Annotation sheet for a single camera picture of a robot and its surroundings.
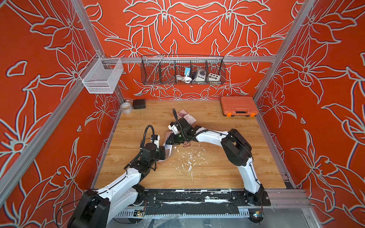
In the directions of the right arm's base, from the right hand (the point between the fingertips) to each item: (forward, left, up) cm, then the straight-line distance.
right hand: (163, 144), depth 87 cm
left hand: (-1, 0, 0) cm, 1 cm away
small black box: (+40, +26, -6) cm, 48 cm away
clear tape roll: (+35, +35, -5) cm, 50 cm away
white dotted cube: (+37, -32, +23) cm, 54 cm away
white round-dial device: (+36, -24, +26) cm, 50 cm away
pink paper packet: (+30, -12, -6) cm, 32 cm away
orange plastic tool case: (+38, -57, -5) cm, 69 cm away
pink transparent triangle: (+2, -15, -6) cm, 16 cm away
